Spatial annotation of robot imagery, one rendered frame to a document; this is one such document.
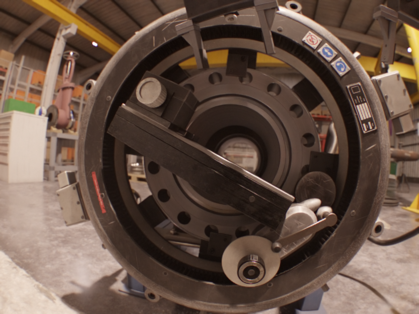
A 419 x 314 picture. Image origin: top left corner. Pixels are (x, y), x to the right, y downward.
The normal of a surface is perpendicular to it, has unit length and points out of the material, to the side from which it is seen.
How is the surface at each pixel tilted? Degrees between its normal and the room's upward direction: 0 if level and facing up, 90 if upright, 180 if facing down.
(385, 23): 114
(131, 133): 90
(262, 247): 90
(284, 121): 90
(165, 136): 90
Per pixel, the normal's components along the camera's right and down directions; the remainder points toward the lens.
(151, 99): -0.16, -0.03
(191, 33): -0.40, 0.36
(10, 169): 0.96, 0.06
